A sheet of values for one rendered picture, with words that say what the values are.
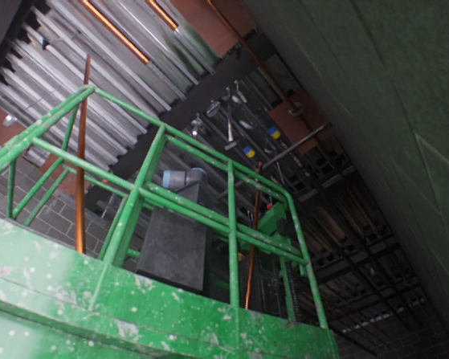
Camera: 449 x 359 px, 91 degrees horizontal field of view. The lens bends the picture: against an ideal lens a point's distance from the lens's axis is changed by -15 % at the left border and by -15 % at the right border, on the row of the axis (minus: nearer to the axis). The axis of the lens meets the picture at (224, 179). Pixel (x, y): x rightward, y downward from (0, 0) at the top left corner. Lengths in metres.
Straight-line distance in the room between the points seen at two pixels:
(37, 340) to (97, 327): 0.16
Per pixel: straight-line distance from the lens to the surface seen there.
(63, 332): 0.83
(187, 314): 0.87
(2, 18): 3.03
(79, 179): 1.16
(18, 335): 0.82
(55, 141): 2.35
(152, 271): 0.98
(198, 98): 2.46
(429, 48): 0.23
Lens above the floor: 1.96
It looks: 53 degrees up
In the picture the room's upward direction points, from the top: straight up
